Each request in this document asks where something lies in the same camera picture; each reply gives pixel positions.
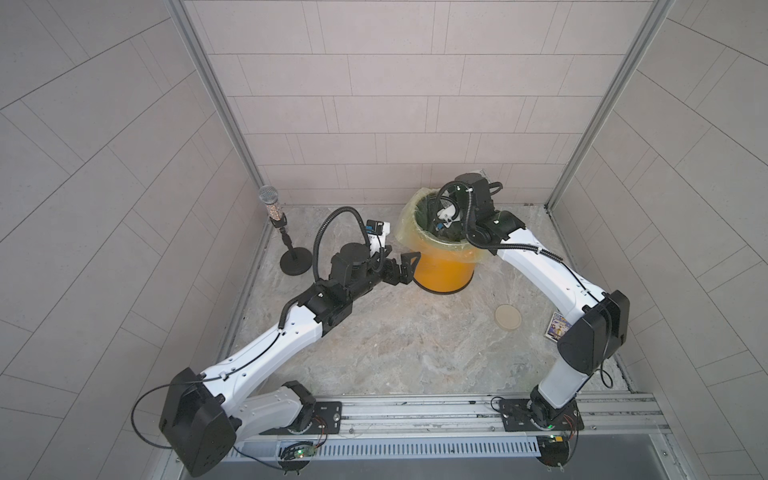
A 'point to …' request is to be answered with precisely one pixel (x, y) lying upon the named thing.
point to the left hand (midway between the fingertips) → (411, 250)
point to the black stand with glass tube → (296, 261)
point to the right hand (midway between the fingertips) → (471, 174)
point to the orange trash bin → (443, 271)
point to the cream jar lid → (507, 317)
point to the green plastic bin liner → (419, 235)
